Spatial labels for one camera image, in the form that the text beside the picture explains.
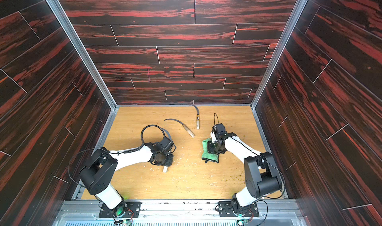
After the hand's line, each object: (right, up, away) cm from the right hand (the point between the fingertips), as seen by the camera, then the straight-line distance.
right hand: (213, 149), depth 92 cm
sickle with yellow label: (-9, +20, +19) cm, 29 cm away
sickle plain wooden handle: (-15, +11, +11) cm, 22 cm away
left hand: (-25, -8, -2) cm, 27 cm away
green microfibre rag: (-1, -3, -8) cm, 9 cm away
